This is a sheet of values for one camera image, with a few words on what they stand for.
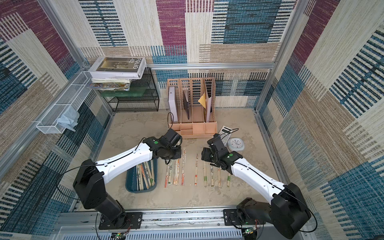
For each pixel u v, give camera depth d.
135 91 0.99
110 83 0.82
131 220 0.73
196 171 0.89
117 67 0.83
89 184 0.43
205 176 0.87
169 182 0.85
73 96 0.82
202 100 0.89
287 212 0.40
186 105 1.05
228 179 0.85
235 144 0.98
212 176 0.87
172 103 1.00
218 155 0.63
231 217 0.74
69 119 0.67
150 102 1.19
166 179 0.87
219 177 0.87
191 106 1.05
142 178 0.86
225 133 1.05
